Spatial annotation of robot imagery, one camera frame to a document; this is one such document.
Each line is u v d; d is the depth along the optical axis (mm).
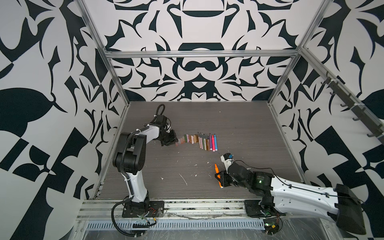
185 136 996
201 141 986
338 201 435
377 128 500
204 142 984
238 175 582
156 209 732
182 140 974
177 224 712
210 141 974
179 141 971
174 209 759
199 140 989
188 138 991
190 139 989
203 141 989
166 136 868
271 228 711
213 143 964
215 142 964
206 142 972
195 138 994
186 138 989
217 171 772
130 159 500
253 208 743
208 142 972
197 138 993
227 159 710
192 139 989
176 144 959
